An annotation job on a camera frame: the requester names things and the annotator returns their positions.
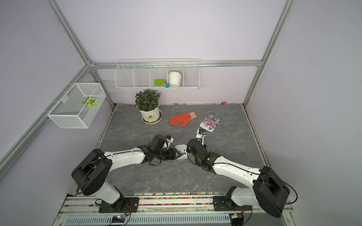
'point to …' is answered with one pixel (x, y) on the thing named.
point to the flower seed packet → (210, 122)
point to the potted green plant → (147, 102)
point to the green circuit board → (118, 219)
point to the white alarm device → (182, 148)
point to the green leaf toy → (90, 102)
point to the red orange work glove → (183, 118)
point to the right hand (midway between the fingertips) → (190, 139)
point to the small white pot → (175, 77)
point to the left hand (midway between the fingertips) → (178, 156)
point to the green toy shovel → (158, 82)
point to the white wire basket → (78, 108)
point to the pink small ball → (224, 103)
